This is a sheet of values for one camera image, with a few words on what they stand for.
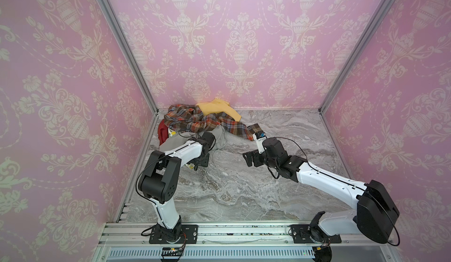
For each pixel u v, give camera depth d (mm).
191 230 760
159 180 484
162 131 997
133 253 713
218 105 1171
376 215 407
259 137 729
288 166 595
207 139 778
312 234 664
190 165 898
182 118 996
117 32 819
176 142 955
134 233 757
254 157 731
